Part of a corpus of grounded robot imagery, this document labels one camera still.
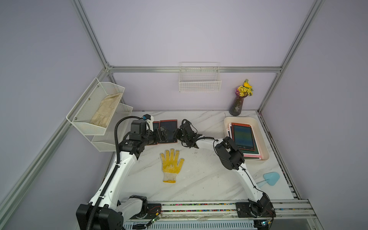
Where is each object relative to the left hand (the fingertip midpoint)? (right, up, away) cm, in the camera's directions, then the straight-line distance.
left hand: (162, 134), depth 77 cm
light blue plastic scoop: (+65, -26, +7) cm, 70 cm away
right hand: (+5, -2, +27) cm, 27 cm away
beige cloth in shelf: (-33, +14, +3) cm, 36 cm away
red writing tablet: (-11, +5, +34) cm, 36 cm away
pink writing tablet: (+61, -16, +15) cm, 65 cm away
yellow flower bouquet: (+55, +30, +24) cm, 67 cm away
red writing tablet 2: (+54, -3, +25) cm, 60 cm away
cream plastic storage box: (+65, -1, +23) cm, 69 cm away
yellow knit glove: (+3, -20, +11) cm, 23 cm away
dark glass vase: (+52, +20, +34) cm, 65 cm away
